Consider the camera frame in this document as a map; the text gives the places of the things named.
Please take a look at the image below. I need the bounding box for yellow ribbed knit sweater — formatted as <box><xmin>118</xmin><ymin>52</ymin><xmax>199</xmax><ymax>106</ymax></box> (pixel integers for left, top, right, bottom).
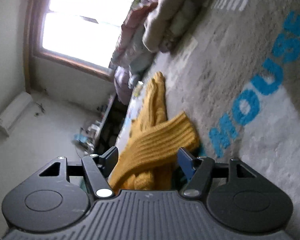
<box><xmin>108</xmin><ymin>72</ymin><xmax>199</xmax><ymax>193</ymax></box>

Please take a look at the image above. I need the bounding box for dark cluttered side desk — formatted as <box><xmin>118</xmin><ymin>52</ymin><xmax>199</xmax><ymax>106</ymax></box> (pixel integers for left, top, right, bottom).
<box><xmin>73</xmin><ymin>94</ymin><xmax>128</xmax><ymax>158</ymax></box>

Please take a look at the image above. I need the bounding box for light blue plush toy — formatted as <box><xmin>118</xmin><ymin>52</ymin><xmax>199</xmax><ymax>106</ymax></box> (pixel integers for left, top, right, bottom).
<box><xmin>128</xmin><ymin>74</ymin><xmax>140</xmax><ymax>89</ymax></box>

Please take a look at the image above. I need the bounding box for purple pillow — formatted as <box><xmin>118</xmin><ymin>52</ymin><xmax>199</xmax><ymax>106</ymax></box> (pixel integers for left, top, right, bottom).
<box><xmin>114</xmin><ymin>66</ymin><xmax>133</xmax><ymax>106</ymax></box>

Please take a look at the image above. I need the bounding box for grey Mickey Mouse bed blanket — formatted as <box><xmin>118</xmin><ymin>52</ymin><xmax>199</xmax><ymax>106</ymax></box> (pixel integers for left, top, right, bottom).
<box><xmin>115</xmin><ymin>0</ymin><xmax>300</xmax><ymax>196</ymax></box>

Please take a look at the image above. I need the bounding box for pink and white folded quilt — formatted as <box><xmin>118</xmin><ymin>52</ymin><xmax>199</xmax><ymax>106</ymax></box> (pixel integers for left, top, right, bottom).
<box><xmin>109</xmin><ymin>0</ymin><xmax>158</xmax><ymax>69</ymax></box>

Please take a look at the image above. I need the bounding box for beige folded fleece garment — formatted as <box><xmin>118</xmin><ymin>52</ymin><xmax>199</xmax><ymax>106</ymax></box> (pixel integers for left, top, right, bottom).
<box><xmin>142</xmin><ymin>0</ymin><xmax>202</xmax><ymax>53</ymax></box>

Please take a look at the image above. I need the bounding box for white wall air conditioner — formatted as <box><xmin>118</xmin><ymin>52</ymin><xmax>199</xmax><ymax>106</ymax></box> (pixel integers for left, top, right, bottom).
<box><xmin>0</xmin><ymin>92</ymin><xmax>33</xmax><ymax>137</ymax></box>

